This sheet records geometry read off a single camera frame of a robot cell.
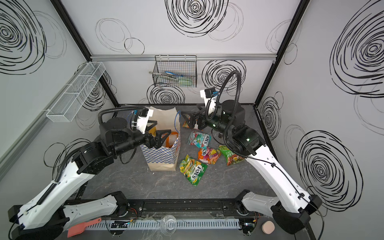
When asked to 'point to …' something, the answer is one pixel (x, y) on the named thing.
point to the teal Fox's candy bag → (200, 139)
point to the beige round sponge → (268, 227)
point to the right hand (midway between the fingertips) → (188, 108)
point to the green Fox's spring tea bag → (194, 170)
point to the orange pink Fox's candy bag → (208, 155)
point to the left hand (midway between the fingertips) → (163, 127)
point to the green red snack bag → (231, 157)
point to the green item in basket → (186, 80)
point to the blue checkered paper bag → (162, 158)
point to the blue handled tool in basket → (169, 73)
